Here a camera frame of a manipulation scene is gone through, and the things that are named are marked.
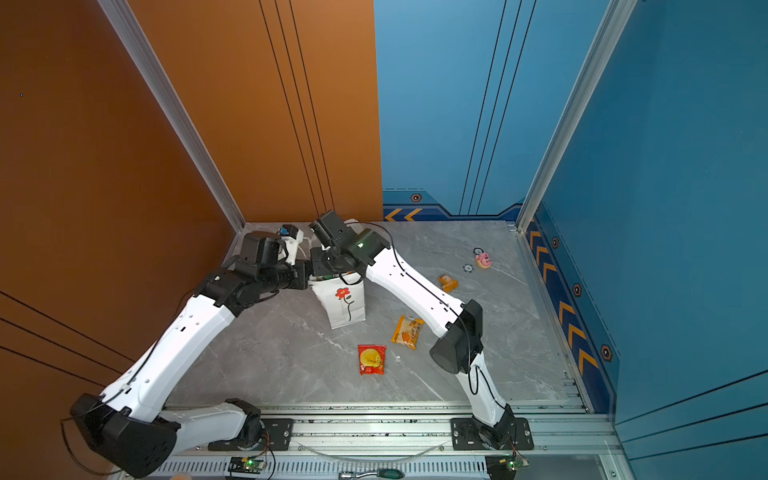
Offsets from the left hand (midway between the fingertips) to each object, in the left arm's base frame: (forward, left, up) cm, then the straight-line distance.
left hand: (315, 265), depth 76 cm
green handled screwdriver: (-41, -18, -24) cm, 51 cm away
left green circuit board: (-40, +15, -27) cm, 50 cm away
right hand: (+1, 0, 0) cm, 1 cm away
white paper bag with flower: (-5, -6, -10) cm, 13 cm away
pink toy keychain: (+20, -52, -22) cm, 60 cm away
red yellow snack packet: (-15, -14, -24) cm, 32 cm away
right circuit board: (-39, -47, -26) cm, 66 cm away
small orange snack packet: (-6, -24, -23) cm, 34 cm away
